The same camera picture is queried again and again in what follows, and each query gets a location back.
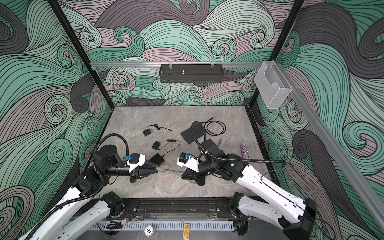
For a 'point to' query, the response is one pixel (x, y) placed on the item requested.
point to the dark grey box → (188, 134)
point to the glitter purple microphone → (244, 151)
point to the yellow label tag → (186, 229)
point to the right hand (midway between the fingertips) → (184, 175)
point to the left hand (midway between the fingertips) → (157, 166)
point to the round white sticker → (148, 231)
